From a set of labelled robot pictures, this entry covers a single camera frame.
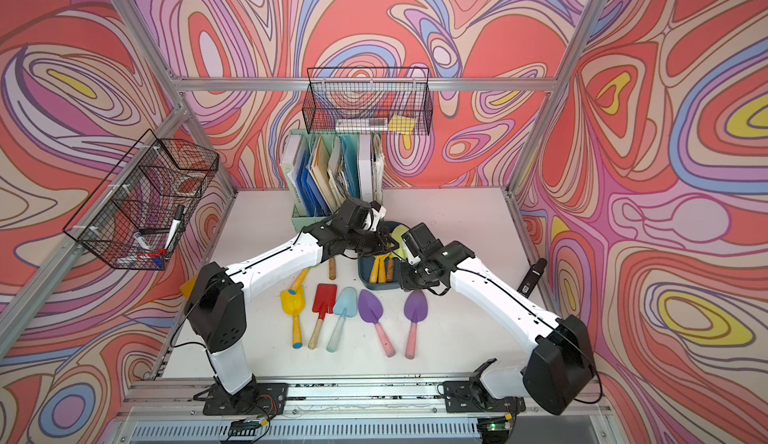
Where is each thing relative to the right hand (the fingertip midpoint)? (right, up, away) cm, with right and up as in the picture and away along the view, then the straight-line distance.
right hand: (407, 288), depth 79 cm
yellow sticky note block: (-68, -3, +13) cm, 69 cm away
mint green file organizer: (-27, +35, +17) cm, 47 cm away
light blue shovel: (-18, -8, +9) cm, 22 cm away
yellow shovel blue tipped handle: (-33, -7, +9) cm, 36 cm away
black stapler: (+39, +1, +12) cm, 41 cm away
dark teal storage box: (-13, +4, +18) cm, 22 cm away
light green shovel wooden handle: (-3, +15, +4) cm, 15 cm away
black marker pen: (-55, +18, -10) cm, 59 cm away
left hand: (-1, +11, +2) cm, 11 cm away
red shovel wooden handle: (-25, -8, +11) cm, 28 cm away
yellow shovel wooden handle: (-4, +3, +16) cm, 17 cm away
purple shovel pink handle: (-10, -9, +9) cm, 17 cm away
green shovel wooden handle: (-23, +2, +17) cm, 29 cm away
